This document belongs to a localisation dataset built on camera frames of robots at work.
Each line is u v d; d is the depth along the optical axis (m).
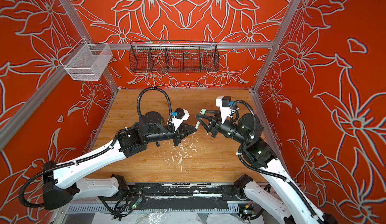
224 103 0.48
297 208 0.38
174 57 1.00
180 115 0.51
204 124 0.54
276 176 0.41
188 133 0.59
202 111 0.55
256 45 0.92
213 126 0.50
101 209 0.59
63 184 0.39
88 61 0.92
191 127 0.59
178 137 0.53
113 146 0.46
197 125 0.59
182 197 0.73
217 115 0.53
